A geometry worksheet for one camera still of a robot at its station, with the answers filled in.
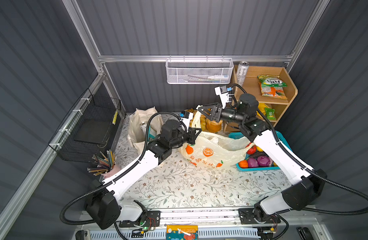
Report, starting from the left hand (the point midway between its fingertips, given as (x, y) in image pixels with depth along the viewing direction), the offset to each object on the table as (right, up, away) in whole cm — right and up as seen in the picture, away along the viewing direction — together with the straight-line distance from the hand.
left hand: (202, 129), depth 71 cm
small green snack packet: (+45, +10, +22) cm, 51 cm away
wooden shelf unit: (+45, +13, +11) cm, 48 cm away
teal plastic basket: (+51, -4, +23) cm, 56 cm away
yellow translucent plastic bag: (+5, -10, +3) cm, 12 cm away
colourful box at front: (-10, -48, -2) cm, 49 cm away
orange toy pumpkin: (+26, -20, +15) cm, 36 cm away
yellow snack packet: (+42, +15, +27) cm, 52 cm away
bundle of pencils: (-55, -19, +11) cm, 59 cm away
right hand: (-1, +9, -7) cm, 11 cm away
